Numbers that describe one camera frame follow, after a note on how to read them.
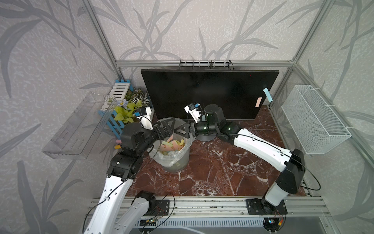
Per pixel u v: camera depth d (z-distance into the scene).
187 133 0.59
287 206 0.74
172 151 0.66
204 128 0.60
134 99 0.86
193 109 0.62
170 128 0.56
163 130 0.56
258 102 0.77
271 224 0.75
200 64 0.93
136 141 0.45
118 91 0.94
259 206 0.72
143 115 0.55
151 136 0.53
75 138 0.65
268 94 0.69
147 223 0.70
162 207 0.74
